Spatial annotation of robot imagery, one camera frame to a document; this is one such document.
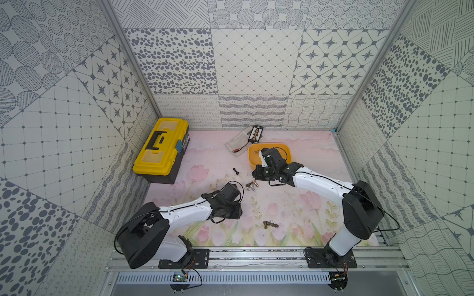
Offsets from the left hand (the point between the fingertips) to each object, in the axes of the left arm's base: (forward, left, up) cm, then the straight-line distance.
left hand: (242, 209), depth 84 cm
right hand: (+15, -6, +9) cm, 18 cm away
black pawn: (+22, +4, -3) cm, 22 cm away
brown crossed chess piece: (-5, -11, -2) cm, 12 cm away
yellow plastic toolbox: (+16, +39, +15) cm, 45 cm away
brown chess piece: (-6, -14, -2) cm, 15 cm away
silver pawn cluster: (+13, -5, -2) cm, 14 cm away
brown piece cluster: (+14, -3, -2) cm, 14 cm away
